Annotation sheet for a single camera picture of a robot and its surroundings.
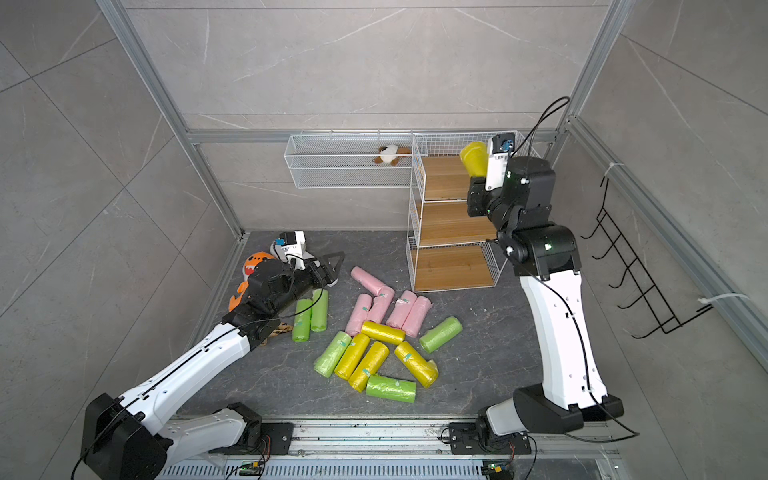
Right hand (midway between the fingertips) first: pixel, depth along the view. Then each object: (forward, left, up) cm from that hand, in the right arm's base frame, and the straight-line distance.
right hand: (487, 176), depth 60 cm
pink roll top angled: (+6, +27, -48) cm, 55 cm away
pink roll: (-3, +24, -46) cm, 52 cm away
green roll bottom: (-28, +21, -47) cm, 58 cm away
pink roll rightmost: (-7, +12, -48) cm, 50 cm away
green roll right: (-13, +6, -47) cm, 49 cm away
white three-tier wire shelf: (+6, +4, -29) cm, 29 cm away
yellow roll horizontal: (-12, +23, -47) cm, 54 cm away
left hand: (-4, +33, -18) cm, 38 cm away
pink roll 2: (-3, +17, -48) cm, 51 cm away
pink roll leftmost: (-5, +30, -47) cm, 56 cm away
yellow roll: (-19, +32, -48) cm, 61 cm away
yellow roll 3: (-23, +12, -47) cm, 54 cm away
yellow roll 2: (-20, +26, -47) cm, 58 cm away
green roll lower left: (-18, +38, -48) cm, 64 cm away
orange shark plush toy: (+11, +68, -42) cm, 81 cm away
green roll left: (-4, +44, -47) cm, 64 cm away
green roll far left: (-8, +48, -46) cm, 67 cm away
